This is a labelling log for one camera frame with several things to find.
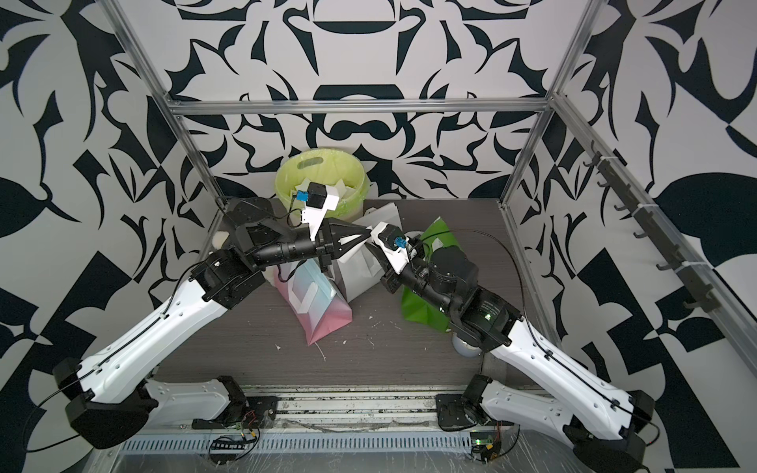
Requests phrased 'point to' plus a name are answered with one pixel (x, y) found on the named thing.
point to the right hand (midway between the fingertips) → (372, 236)
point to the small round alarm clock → (463, 348)
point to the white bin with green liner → (336, 168)
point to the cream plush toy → (219, 238)
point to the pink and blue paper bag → (313, 297)
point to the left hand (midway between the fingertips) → (366, 224)
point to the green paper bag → (415, 306)
